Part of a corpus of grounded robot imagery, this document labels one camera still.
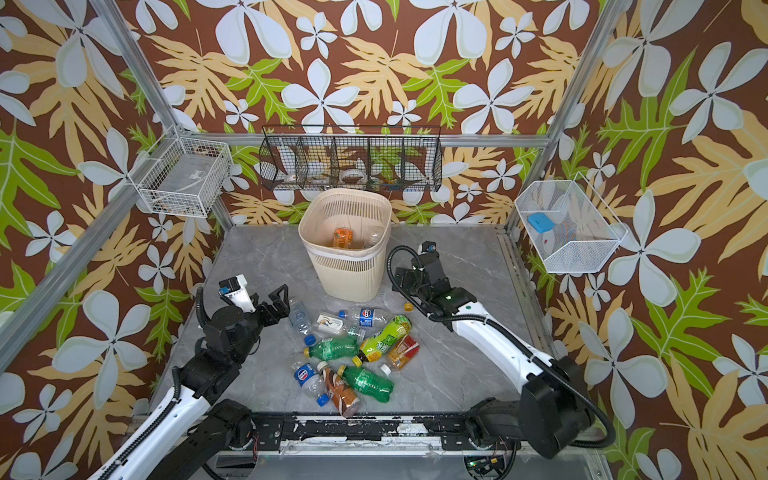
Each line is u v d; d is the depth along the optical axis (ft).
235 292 2.07
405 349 2.71
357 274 2.84
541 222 2.82
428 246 2.40
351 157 3.16
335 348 2.75
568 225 2.76
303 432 2.46
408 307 3.08
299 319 2.92
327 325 2.86
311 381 2.64
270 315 2.18
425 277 1.99
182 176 2.81
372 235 2.89
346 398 2.45
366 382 2.52
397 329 2.83
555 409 1.33
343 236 3.23
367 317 2.91
